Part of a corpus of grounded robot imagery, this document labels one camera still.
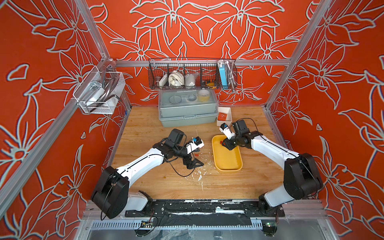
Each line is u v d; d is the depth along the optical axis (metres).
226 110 1.10
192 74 0.96
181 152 0.68
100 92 0.70
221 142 0.93
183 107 0.95
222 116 1.06
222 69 0.83
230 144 0.79
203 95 1.04
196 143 0.68
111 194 0.41
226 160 0.88
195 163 0.68
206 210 0.74
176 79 0.88
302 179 0.44
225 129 0.80
